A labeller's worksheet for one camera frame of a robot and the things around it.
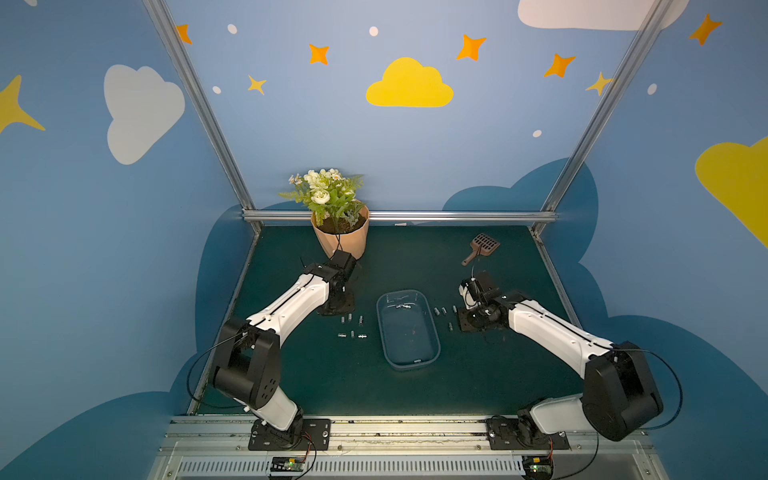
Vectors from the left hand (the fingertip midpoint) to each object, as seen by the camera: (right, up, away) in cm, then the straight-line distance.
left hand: (342, 305), depth 89 cm
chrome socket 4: (-1, -6, +7) cm, 9 cm away
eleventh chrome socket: (+34, -8, +5) cm, 35 cm away
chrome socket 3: (+1, -5, +7) cm, 9 cm away
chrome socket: (+30, -3, +9) cm, 32 cm away
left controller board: (-11, -36, -17) cm, 42 cm away
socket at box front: (+22, -16, -3) cm, 28 cm away
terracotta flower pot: (-1, +23, +15) cm, 28 cm away
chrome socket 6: (+3, -9, +3) cm, 10 cm away
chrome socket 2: (+5, -5, +7) cm, 10 cm away
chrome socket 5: (+6, -10, +2) cm, 12 cm away
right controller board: (+51, -38, -15) cm, 65 cm away
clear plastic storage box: (+20, -9, +5) cm, 23 cm away
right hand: (+37, -4, 0) cm, 38 cm away
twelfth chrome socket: (0, -10, +3) cm, 10 cm away
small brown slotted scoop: (+51, +19, +26) cm, 60 cm away
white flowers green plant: (-4, +34, 0) cm, 34 cm away
